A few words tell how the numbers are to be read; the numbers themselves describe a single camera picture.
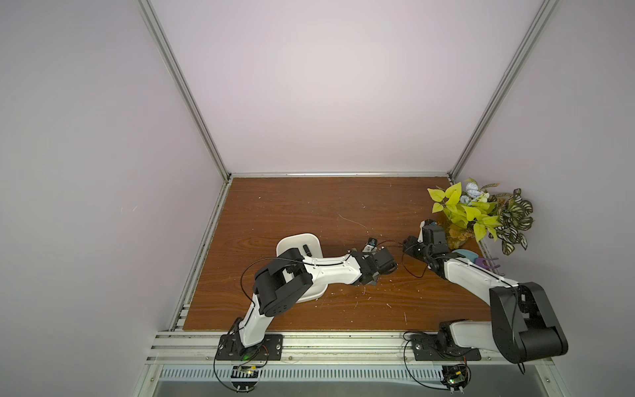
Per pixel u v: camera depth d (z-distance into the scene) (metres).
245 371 0.72
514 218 0.75
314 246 0.91
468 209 0.76
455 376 0.70
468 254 0.93
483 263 0.91
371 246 0.80
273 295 0.48
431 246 0.70
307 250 0.95
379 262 0.68
